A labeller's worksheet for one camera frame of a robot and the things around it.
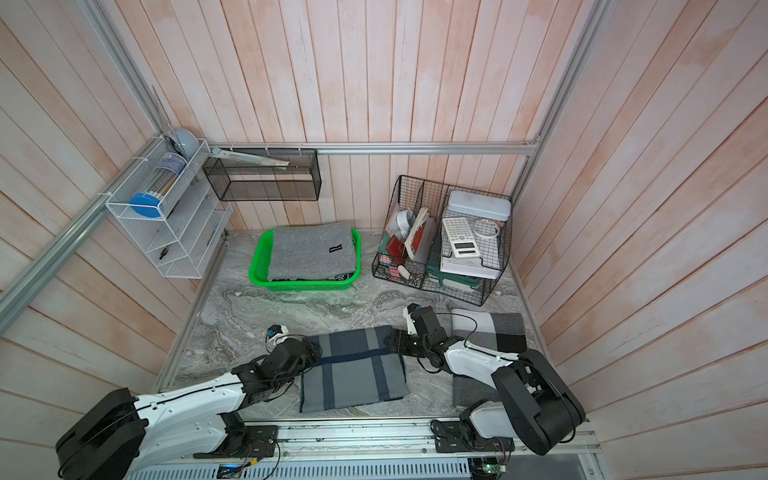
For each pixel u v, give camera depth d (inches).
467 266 33.9
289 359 26.0
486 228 36.7
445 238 35.6
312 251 40.5
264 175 41.9
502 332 35.6
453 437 28.8
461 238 34.8
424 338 27.5
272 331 30.7
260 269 38.9
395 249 41.8
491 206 38.1
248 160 36.1
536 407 16.9
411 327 31.6
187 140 32.9
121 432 16.2
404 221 43.6
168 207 28.6
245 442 26.4
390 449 28.8
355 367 33.0
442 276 37.3
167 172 30.0
